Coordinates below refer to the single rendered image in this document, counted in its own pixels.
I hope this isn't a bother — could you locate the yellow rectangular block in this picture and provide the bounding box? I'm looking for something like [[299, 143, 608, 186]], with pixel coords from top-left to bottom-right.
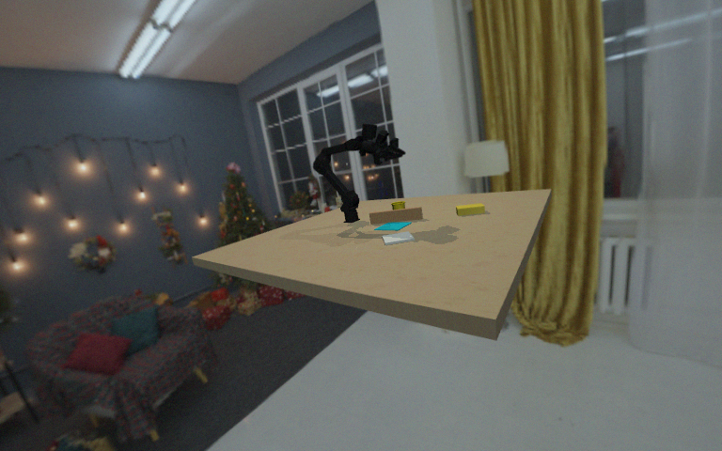
[[456, 203, 485, 216]]

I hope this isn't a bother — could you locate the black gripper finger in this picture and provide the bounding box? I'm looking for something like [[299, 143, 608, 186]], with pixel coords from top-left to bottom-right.
[[392, 142, 406, 155], [385, 148, 403, 161]]

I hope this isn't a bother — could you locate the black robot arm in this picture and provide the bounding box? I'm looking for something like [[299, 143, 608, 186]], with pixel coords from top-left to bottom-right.
[[313, 124, 389, 223]]

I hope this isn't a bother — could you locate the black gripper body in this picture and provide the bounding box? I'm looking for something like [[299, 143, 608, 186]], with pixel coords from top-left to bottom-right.
[[370, 138, 399, 165]]

